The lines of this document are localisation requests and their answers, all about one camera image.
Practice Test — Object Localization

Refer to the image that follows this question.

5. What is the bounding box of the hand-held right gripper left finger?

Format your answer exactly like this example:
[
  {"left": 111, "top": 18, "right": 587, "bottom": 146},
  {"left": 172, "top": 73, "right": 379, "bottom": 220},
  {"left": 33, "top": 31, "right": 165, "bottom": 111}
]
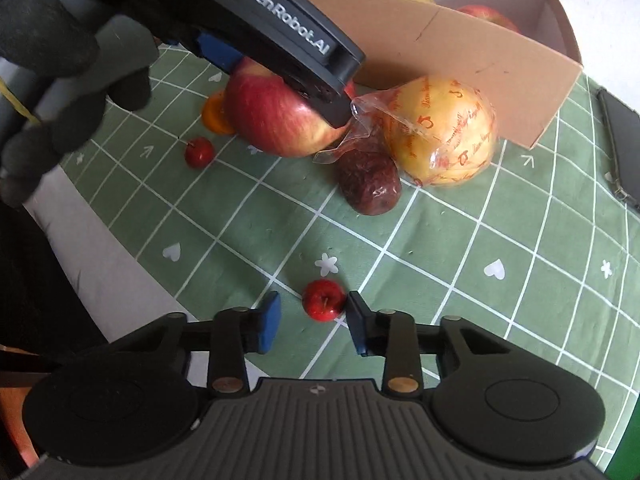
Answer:
[{"left": 107, "top": 291, "right": 282, "bottom": 395}]

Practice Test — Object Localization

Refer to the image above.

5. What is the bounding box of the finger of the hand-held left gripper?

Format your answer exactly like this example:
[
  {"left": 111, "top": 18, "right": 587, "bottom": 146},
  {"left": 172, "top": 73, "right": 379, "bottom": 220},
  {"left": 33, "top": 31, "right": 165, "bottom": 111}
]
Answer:
[
  {"left": 160, "top": 30, "right": 248, "bottom": 75},
  {"left": 287, "top": 77, "right": 357, "bottom": 129}
]

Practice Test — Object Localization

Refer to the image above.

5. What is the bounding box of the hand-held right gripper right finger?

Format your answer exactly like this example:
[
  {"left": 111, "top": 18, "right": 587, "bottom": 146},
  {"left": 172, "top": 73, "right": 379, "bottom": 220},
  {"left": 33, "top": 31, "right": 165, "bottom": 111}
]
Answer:
[{"left": 345, "top": 290, "right": 516, "bottom": 395}]

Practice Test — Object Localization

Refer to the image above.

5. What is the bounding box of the small red cherry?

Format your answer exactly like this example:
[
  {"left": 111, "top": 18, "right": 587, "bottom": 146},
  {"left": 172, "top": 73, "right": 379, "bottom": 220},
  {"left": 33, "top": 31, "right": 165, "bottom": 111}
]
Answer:
[
  {"left": 184, "top": 136, "right": 216, "bottom": 170},
  {"left": 301, "top": 279, "right": 347, "bottom": 322}
]

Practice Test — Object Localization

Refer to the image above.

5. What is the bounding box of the red apple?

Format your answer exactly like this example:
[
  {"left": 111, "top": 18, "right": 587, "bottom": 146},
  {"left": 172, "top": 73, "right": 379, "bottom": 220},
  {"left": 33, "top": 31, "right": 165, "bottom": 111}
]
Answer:
[
  {"left": 456, "top": 4, "right": 521, "bottom": 35},
  {"left": 222, "top": 57, "right": 357, "bottom": 158}
]

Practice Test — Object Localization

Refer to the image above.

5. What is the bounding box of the small orange tangerine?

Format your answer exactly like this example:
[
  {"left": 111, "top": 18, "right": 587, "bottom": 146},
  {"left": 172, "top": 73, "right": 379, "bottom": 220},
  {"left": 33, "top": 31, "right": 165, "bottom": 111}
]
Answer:
[{"left": 201, "top": 91, "right": 236, "bottom": 135}]

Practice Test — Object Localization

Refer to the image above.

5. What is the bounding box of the dried red date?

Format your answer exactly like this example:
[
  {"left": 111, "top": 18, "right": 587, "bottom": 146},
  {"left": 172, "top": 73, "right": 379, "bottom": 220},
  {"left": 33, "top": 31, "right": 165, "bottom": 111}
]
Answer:
[{"left": 336, "top": 137, "right": 402, "bottom": 216}]

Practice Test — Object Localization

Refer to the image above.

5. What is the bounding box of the yellow pear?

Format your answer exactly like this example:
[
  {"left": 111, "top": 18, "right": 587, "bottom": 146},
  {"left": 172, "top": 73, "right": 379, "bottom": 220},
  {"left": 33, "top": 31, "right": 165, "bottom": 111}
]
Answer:
[{"left": 314, "top": 74, "right": 499, "bottom": 188}]

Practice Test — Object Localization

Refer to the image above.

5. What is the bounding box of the cardboard box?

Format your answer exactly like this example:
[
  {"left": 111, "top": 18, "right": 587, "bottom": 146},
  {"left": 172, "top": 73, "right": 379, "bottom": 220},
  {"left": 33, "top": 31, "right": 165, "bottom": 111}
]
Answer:
[{"left": 280, "top": 0, "right": 585, "bottom": 150}]

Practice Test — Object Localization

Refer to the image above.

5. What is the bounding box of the person's left hand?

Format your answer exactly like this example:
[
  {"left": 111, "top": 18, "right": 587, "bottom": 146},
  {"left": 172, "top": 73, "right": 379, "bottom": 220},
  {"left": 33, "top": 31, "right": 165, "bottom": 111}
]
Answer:
[{"left": 0, "top": 0, "right": 158, "bottom": 208}]

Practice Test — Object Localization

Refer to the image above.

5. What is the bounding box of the green checkered tablecloth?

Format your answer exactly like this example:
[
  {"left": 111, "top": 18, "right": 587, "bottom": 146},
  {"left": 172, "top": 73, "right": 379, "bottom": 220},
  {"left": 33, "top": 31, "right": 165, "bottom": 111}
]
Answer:
[{"left": 30, "top": 42, "right": 640, "bottom": 471}]

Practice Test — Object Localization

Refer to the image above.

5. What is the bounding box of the black smartphone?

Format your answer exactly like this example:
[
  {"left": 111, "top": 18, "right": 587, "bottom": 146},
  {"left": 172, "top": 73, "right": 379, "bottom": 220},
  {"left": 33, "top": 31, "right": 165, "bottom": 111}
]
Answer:
[{"left": 595, "top": 87, "right": 640, "bottom": 213}]

